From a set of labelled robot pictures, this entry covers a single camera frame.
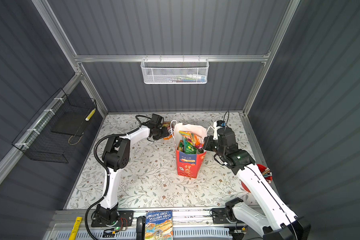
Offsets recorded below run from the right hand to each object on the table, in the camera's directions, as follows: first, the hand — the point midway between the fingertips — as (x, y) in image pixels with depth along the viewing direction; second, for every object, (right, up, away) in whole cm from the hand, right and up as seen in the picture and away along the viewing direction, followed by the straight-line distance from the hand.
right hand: (206, 139), depth 74 cm
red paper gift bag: (-8, -8, -5) cm, 12 cm away
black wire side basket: (-75, +3, -2) cm, 75 cm away
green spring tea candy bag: (-8, -5, +4) cm, 11 cm away
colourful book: (-23, -40, -5) cm, 47 cm away
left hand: (-24, +1, +31) cm, 39 cm away
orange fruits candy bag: (-21, +4, +30) cm, 37 cm away
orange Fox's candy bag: (-5, -1, +6) cm, 8 cm away
